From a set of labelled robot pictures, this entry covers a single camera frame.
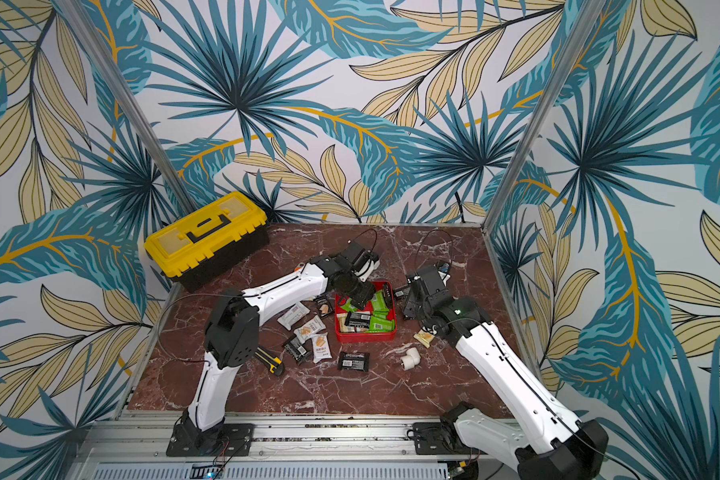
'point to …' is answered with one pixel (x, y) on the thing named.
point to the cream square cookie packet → (424, 338)
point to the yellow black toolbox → (207, 244)
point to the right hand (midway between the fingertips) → (417, 301)
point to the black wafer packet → (354, 361)
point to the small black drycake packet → (325, 304)
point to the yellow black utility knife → (274, 362)
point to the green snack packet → (378, 325)
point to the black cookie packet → (295, 348)
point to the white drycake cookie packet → (321, 347)
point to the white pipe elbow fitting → (410, 360)
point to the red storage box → (352, 337)
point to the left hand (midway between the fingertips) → (365, 295)
